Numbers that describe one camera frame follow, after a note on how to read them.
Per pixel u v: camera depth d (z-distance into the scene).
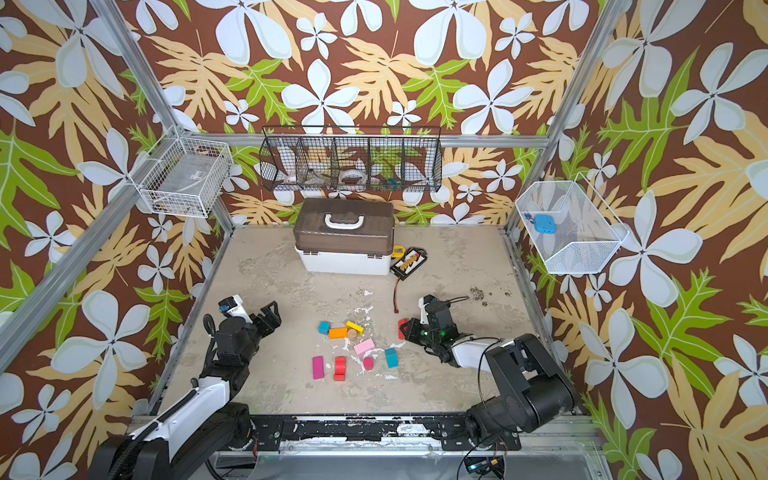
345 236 0.88
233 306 0.74
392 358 0.86
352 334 0.89
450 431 0.74
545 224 0.86
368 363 0.85
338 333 0.91
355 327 0.91
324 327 0.92
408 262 1.08
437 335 0.73
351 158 0.98
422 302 0.87
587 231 0.78
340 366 0.85
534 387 0.44
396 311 0.96
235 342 0.65
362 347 0.89
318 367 0.86
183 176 0.86
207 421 0.55
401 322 0.94
